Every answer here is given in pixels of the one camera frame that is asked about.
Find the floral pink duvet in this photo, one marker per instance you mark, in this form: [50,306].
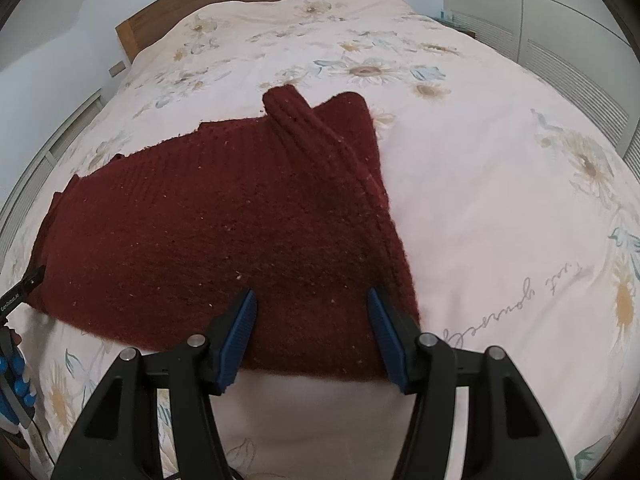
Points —
[500,200]

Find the wooden headboard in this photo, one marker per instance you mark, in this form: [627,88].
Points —
[145,30]

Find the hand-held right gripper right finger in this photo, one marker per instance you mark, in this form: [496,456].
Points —
[387,345]

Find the wall socket plate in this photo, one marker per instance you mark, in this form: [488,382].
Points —
[117,68]

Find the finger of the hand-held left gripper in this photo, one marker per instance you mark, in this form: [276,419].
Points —
[17,294]

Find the white louvred low cabinet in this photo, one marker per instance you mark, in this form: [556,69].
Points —
[60,145]

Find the dark red knit sweater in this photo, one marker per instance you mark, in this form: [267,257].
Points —
[200,220]

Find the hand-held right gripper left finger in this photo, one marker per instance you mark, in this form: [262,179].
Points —
[237,340]

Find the white wardrobe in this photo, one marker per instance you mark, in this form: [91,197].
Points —
[550,10]

